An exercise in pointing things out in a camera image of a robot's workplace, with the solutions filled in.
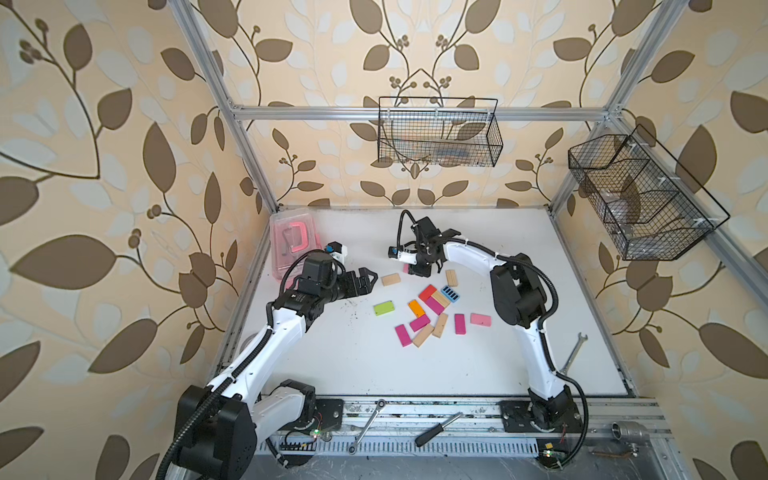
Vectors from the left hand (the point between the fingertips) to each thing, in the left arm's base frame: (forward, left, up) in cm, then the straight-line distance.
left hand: (360, 275), depth 81 cm
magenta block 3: (-10, -12, -17) cm, 23 cm away
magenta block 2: (-6, -17, -17) cm, 25 cm away
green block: (-1, -6, -18) cm, 19 cm away
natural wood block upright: (-7, -23, -16) cm, 29 cm away
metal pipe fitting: (-34, -65, -13) cm, 75 cm away
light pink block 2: (-6, -35, -15) cm, 39 cm away
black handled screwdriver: (-34, -20, -17) cm, 43 cm away
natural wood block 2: (+9, -29, -16) cm, 34 cm away
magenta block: (-1, -22, -17) cm, 28 cm away
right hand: (+15, -16, -16) cm, 27 cm away
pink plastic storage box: (+26, +27, -13) cm, 40 cm away
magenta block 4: (-7, -29, -16) cm, 34 cm away
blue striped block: (+4, -28, -16) cm, 32 cm away
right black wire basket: (+9, -73, +18) cm, 76 cm away
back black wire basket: (+45, -30, +17) cm, 56 cm away
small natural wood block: (+2, -24, -16) cm, 29 cm away
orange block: (-1, -16, -17) cm, 24 cm away
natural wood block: (+10, -8, -17) cm, 22 cm away
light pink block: (+9, -13, -10) cm, 19 cm away
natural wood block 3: (-10, -17, -17) cm, 26 cm away
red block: (+4, -20, -16) cm, 26 cm away
